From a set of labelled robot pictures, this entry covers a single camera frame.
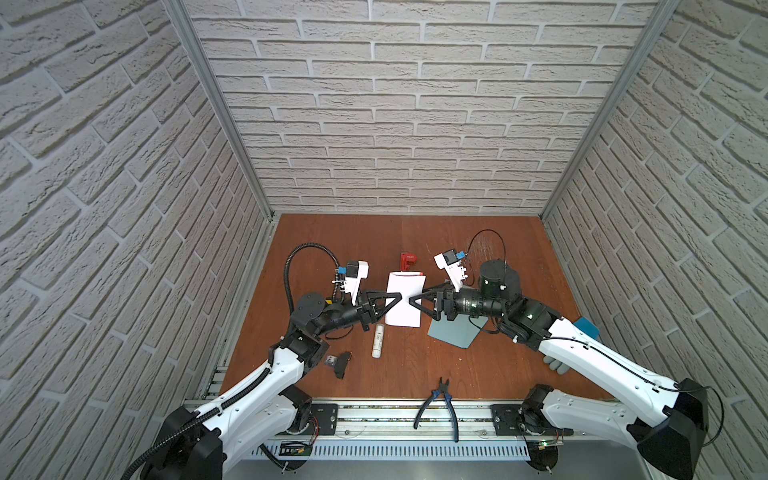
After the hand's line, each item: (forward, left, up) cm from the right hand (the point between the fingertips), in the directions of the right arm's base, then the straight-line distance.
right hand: (417, 298), depth 66 cm
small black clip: (-5, +21, -26) cm, 34 cm away
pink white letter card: (-3, +3, -1) cm, 4 cm away
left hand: (0, +4, +1) cm, 4 cm away
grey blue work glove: (0, -54, -26) cm, 60 cm away
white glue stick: (0, +10, -26) cm, 27 cm away
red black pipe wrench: (+30, -2, -26) cm, 39 cm away
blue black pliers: (-14, -7, -27) cm, 31 cm away
